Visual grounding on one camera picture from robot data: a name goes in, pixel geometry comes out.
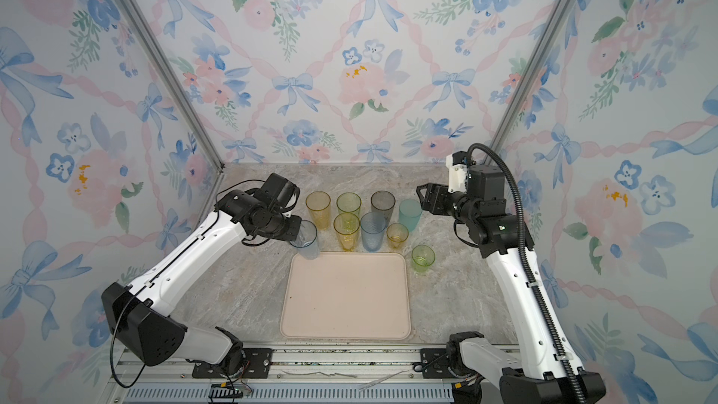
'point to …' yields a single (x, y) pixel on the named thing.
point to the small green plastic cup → (423, 256)
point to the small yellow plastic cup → (396, 234)
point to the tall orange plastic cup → (318, 202)
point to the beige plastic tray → (347, 295)
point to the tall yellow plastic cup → (347, 226)
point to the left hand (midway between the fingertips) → (296, 229)
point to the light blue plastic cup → (307, 240)
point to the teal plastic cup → (409, 213)
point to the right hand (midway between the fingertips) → (430, 188)
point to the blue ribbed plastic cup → (373, 231)
